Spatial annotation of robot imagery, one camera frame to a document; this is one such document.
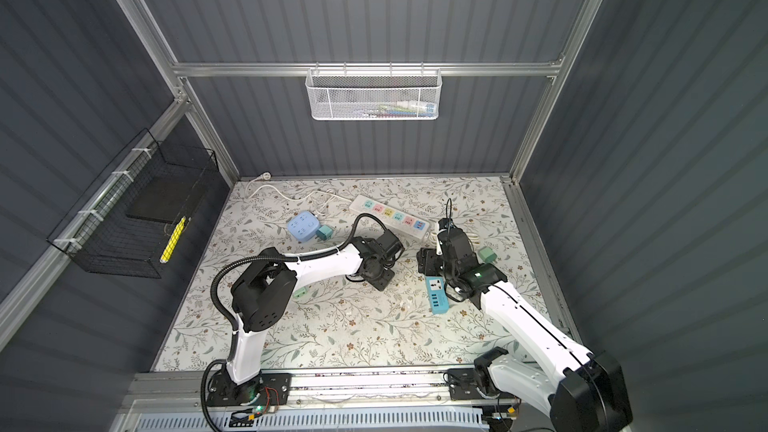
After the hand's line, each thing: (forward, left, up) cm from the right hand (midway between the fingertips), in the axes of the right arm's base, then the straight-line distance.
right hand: (431, 256), depth 82 cm
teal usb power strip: (-6, -2, -11) cm, 13 cm away
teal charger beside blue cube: (+16, +35, -11) cm, 40 cm away
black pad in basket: (+9, +71, +16) cm, 73 cm away
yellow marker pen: (-4, +62, +15) cm, 64 cm away
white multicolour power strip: (+22, +12, -11) cm, 27 cm away
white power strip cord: (+47, +63, -13) cm, 80 cm away
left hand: (0, +14, -13) cm, 19 cm away
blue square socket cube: (+18, +42, -10) cm, 46 cm away
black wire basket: (+1, +75, +16) cm, 76 cm away
